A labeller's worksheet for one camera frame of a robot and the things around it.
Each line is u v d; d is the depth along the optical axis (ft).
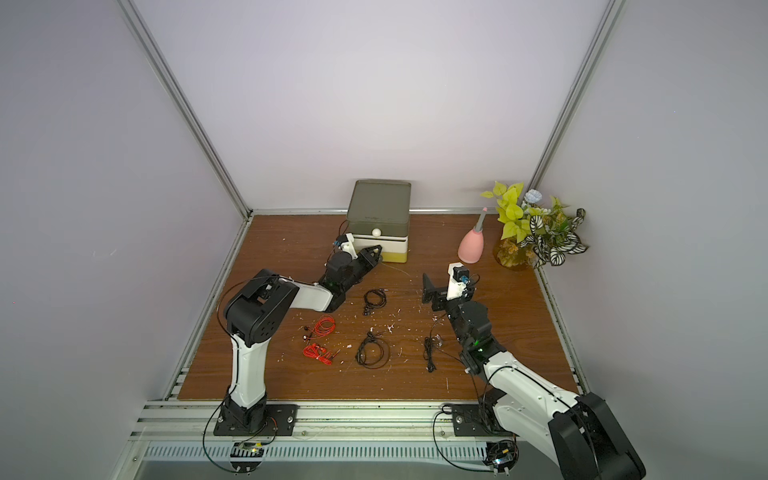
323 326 2.88
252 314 1.79
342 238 2.90
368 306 3.09
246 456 2.37
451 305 2.33
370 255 3.11
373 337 2.87
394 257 3.29
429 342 2.78
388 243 3.12
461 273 2.19
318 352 2.75
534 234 2.66
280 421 2.40
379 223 3.00
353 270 2.73
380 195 3.22
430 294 2.34
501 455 2.28
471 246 3.29
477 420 2.36
